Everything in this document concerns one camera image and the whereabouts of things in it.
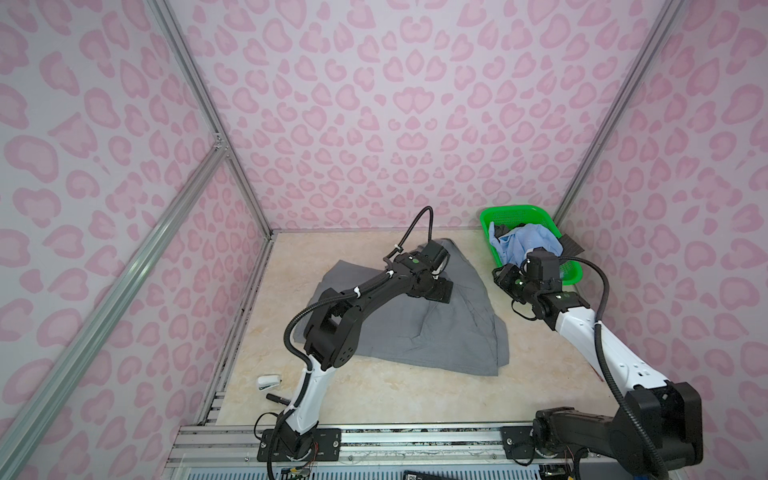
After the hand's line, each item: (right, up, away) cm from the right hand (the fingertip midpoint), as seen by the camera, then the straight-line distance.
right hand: (497, 271), depth 84 cm
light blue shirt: (+11, +8, +14) cm, 19 cm away
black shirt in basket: (+30, +7, +17) cm, 35 cm away
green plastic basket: (+22, +20, +32) cm, 44 cm away
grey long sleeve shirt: (-8, -20, +7) cm, 22 cm away
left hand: (-14, -6, +8) cm, 17 cm away
